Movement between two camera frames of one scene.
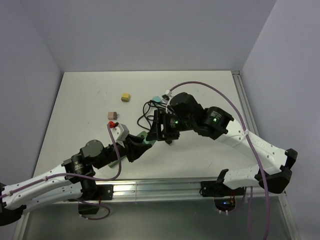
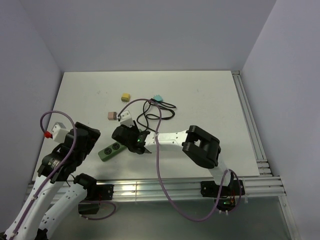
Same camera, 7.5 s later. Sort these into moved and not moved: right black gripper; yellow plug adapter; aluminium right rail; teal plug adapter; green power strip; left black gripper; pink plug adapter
Moved: left black gripper; right black gripper; green power strip
Not moved: teal plug adapter; yellow plug adapter; aluminium right rail; pink plug adapter
